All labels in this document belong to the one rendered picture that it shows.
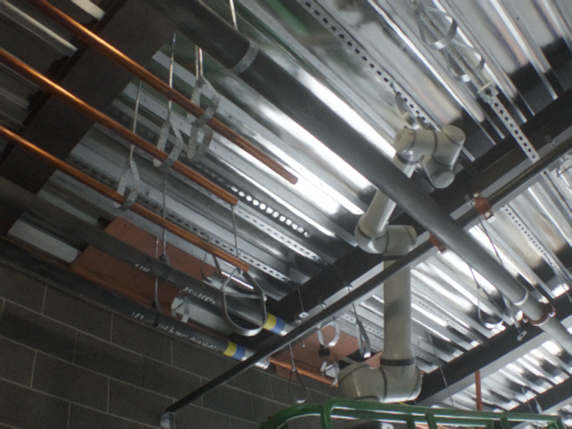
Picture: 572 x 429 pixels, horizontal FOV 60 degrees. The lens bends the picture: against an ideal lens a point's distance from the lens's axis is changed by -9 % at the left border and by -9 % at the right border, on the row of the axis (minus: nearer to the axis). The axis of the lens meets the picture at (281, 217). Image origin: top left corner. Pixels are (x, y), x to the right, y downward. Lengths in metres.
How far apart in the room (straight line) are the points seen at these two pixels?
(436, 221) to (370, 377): 0.76
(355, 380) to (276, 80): 1.31
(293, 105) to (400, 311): 1.16
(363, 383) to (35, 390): 1.43
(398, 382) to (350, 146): 1.13
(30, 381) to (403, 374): 1.62
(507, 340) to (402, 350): 2.39
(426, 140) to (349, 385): 1.01
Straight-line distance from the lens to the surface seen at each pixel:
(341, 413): 1.93
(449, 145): 1.88
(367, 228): 2.16
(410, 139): 1.82
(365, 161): 1.54
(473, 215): 2.01
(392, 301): 2.27
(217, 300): 2.40
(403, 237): 2.28
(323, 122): 1.43
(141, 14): 1.94
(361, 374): 2.25
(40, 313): 2.77
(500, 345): 4.61
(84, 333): 2.85
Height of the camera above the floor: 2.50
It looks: 44 degrees up
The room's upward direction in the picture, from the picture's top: 11 degrees counter-clockwise
